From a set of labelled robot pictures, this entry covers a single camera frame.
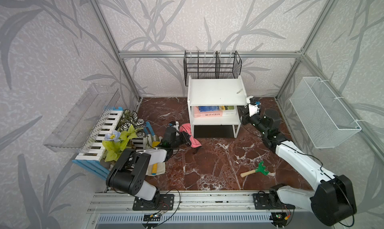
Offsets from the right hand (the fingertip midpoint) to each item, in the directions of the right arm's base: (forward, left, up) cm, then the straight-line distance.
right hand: (239, 104), depth 78 cm
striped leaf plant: (-8, +56, -1) cm, 56 cm away
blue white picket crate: (-28, +67, -1) cm, 72 cm away
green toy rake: (-24, -13, -29) cm, 39 cm away
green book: (+3, +3, -6) cm, 8 cm away
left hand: (-4, +28, -21) cm, 35 cm away
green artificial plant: (-19, +60, -4) cm, 63 cm away
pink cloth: (-3, +30, -17) cm, 34 cm away
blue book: (+3, +17, -7) cm, 19 cm away
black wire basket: (+39, +13, 0) cm, 41 cm away
